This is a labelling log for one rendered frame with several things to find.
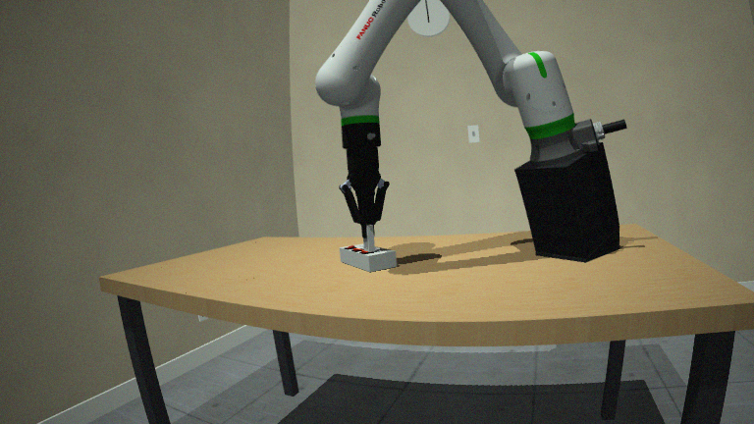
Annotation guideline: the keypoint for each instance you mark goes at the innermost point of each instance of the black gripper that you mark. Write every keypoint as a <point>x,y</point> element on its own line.
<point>364,176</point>

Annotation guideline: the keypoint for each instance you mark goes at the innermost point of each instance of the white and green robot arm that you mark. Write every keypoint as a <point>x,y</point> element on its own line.
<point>533,80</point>

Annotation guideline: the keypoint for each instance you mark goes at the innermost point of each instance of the white power strip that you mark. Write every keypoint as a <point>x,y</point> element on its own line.
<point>379,259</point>

